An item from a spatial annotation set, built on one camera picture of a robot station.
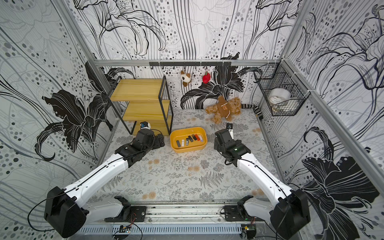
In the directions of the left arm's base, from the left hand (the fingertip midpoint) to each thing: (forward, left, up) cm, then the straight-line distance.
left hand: (159, 141), depth 82 cm
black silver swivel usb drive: (+10, -15, -16) cm, 23 cm away
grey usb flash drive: (+8, -9, -15) cm, 19 cm away
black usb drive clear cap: (+13, -19, -15) cm, 27 cm away
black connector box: (-38, -49, -16) cm, 64 cm away
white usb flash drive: (+9, -12, -15) cm, 21 cm away
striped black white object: (+43, -68, -13) cm, 81 cm away
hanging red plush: (+40, -26, +15) cm, 50 cm away
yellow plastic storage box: (+15, -11, -13) cm, 22 cm away
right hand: (+2, -38, +1) cm, 38 cm away
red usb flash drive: (+13, -22, -14) cm, 29 cm away
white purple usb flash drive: (+12, -24, -15) cm, 31 cm away
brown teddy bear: (+35, -41, -8) cm, 55 cm away
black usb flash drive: (+12, -17, -15) cm, 25 cm away
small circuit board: (-40, +13, -18) cm, 46 cm away
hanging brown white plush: (+37, -13, +16) cm, 43 cm away
